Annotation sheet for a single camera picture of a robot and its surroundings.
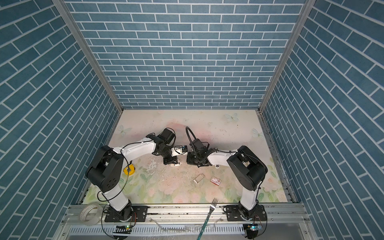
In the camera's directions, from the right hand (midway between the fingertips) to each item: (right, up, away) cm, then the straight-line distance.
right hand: (185, 159), depth 92 cm
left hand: (-5, +1, -2) cm, 6 cm away
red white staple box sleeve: (+18, -10, -8) cm, 22 cm away
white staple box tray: (+9, -9, -5) cm, 14 cm away
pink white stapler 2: (+20, -4, -3) cm, 20 cm away
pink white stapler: (-6, -2, -4) cm, 8 cm away
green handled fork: (+15, -21, -16) cm, 31 cm away
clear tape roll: (-41, -24, -21) cm, 52 cm away
